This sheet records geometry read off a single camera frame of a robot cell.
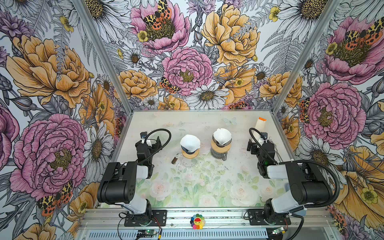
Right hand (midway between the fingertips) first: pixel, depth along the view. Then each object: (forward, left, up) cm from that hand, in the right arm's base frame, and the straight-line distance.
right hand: (257, 143), depth 94 cm
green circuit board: (-43, +62, -7) cm, 76 cm away
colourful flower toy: (-40, +38, -4) cm, 55 cm away
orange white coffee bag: (+15, -7, -1) cm, 16 cm away
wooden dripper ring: (-6, +25, +4) cm, 26 cm away
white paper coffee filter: (-3, +41, +8) cm, 42 cm away
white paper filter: (+1, +22, +8) cm, 24 cm away
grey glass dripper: (-4, +25, +7) cm, 26 cm away
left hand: (+2, +65, +2) cm, 65 cm away
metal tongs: (-5, -14, -7) cm, 16 cm away
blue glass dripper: (-8, +43, +5) cm, 44 cm away
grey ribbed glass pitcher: (-9, +23, +1) cm, 24 cm away
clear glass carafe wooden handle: (-8, +44, -7) cm, 46 cm away
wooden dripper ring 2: (-10, +41, +5) cm, 43 cm away
